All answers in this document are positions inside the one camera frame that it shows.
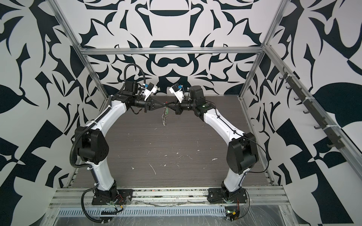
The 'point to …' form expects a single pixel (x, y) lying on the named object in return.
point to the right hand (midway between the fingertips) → (166, 102)
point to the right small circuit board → (232, 212)
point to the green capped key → (168, 110)
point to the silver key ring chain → (164, 115)
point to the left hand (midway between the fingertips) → (164, 104)
